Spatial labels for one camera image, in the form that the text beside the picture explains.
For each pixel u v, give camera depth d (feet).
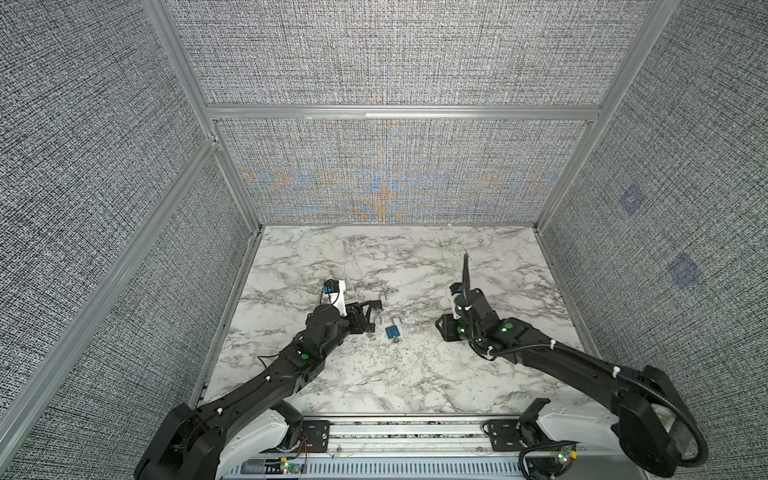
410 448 2.38
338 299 2.32
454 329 2.39
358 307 2.39
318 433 2.41
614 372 1.45
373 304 3.21
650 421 1.34
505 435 2.40
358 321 2.31
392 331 2.98
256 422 1.91
